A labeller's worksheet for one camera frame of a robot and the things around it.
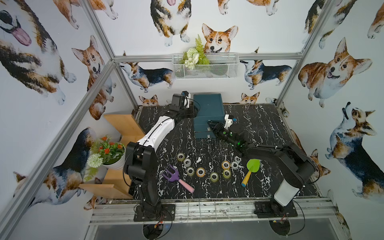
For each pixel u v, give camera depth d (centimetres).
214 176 85
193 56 79
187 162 91
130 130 87
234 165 90
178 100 69
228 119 82
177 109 69
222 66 93
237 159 92
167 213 75
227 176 86
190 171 88
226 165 90
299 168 48
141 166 48
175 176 86
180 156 93
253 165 90
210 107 90
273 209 67
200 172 87
